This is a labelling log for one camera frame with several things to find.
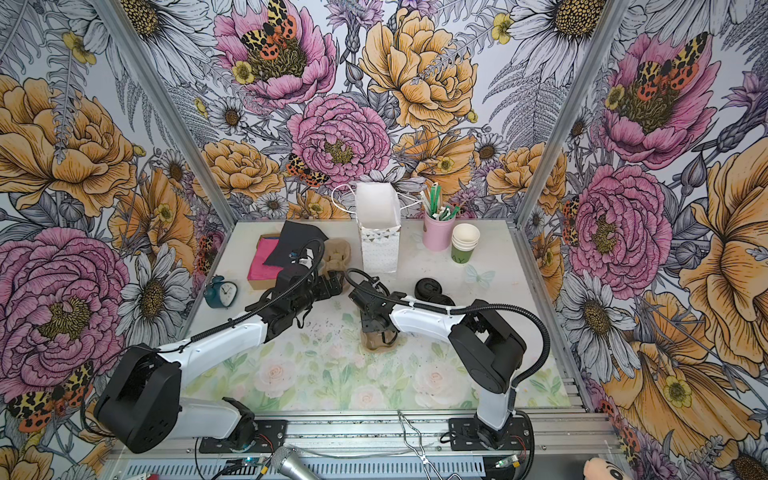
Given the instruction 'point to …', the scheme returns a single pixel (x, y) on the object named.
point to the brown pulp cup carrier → (373, 342)
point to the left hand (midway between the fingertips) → (330, 283)
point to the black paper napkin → (298, 243)
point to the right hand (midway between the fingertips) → (376, 327)
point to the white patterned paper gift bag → (380, 224)
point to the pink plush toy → (597, 468)
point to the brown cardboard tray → (264, 284)
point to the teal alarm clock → (220, 293)
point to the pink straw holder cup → (438, 234)
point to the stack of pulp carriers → (337, 255)
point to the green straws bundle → (433, 203)
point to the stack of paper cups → (465, 238)
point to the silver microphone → (290, 465)
